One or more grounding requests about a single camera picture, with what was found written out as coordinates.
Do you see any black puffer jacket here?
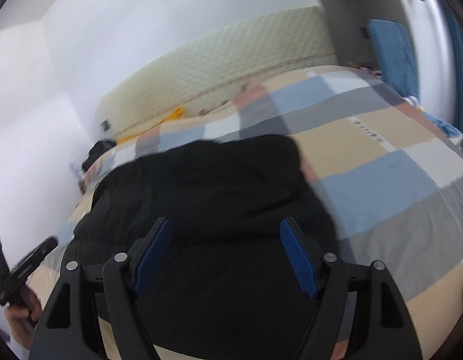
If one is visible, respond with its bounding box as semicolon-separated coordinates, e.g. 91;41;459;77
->
72;134;340;360

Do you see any blue curtain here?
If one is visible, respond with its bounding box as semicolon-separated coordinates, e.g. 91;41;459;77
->
441;4;463;136

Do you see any yellow pillow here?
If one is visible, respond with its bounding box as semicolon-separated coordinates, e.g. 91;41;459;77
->
117;107;186;144

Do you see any cream quilted headboard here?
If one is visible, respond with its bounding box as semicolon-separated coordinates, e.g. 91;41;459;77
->
100;5;339;136

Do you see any black bag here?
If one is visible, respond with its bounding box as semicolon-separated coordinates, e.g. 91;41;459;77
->
82;140;117;170

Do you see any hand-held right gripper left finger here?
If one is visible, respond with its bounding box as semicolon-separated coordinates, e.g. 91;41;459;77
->
29;217;172;360

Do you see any person's left hand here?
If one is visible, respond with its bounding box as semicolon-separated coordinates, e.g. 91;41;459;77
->
4;290;43;359

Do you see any grey and white wardrobe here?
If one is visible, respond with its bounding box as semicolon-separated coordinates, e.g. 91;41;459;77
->
309;0;459;83

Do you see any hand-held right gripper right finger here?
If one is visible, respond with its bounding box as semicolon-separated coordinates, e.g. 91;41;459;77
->
279;217;423;360

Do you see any plaid bed blanket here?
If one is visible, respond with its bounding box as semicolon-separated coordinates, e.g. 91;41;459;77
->
61;65;463;360

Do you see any crumpled blue cloth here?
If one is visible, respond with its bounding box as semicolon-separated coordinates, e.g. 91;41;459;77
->
426;116;463;138

